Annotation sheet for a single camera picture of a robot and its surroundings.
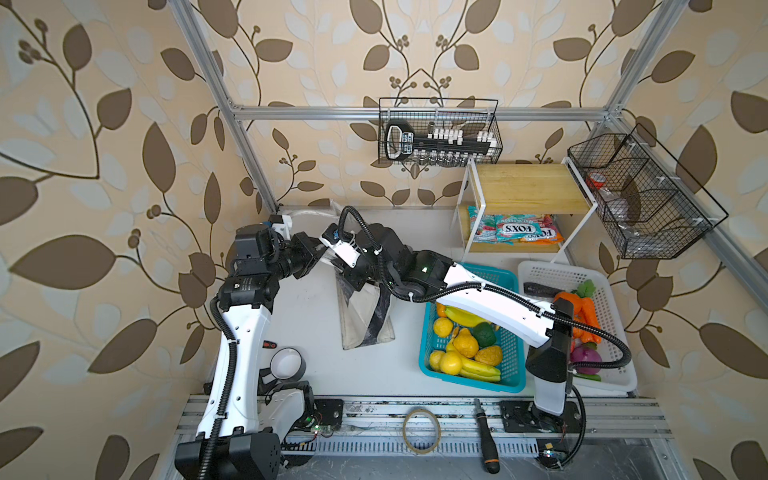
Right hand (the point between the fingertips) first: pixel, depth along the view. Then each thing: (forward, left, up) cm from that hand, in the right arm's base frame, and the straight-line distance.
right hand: (338, 256), depth 68 cm
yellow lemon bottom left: (-17, -25, -24) cm, 39 cm away
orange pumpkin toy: (+1, -67, -26) cm, 72 cm away
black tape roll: (-14, +18, -31) cm, 38 cm away
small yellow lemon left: (-6, -27, -27) cm, 38 cm away
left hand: (+4, +1, +2) cm, 4 cm away
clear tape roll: (-33, -14, -28) cm, 45 cm away
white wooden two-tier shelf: (+13, -46, +1) cm, 48 cm away
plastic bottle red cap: (+21, -69, +3) cm, 73 cm away
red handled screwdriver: (-8, +24, -30) cm, 39 cm away
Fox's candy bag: (+16, -47, -10) cm, 51 cm away
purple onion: (-15, -62, -26) cm, 69 cm away
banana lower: (-18, -34, -26) cm, 47 cm away
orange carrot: (-4, -70, -26) cm, 74 cm away
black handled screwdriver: (-34, -34, -30) cm, 57 cm away
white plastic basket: (+7, -67, -23) cm, 72 cm away
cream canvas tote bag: (-6, -5, -17) cm, 19 cm away
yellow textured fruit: (-12, -32, -26) cm, 43 cm away
